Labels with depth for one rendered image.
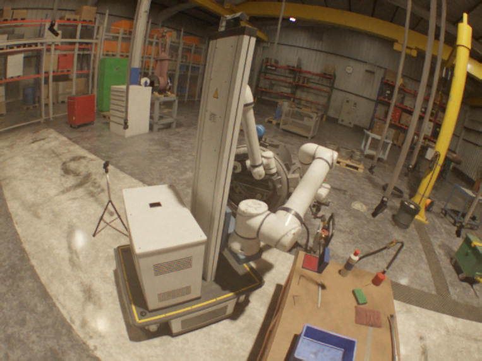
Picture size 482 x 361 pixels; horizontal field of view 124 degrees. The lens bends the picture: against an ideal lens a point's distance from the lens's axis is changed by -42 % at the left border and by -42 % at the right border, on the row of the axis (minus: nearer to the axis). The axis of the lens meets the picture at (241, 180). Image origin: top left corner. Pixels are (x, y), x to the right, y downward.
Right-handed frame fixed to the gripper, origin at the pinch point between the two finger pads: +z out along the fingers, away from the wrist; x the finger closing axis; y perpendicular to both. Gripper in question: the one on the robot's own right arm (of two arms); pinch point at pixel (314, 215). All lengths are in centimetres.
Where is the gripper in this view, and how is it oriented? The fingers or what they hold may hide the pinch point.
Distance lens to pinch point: 221.5
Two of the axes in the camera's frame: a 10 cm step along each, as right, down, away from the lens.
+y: -9.2, -3.0, 2.6
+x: -3.6, 3.5, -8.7
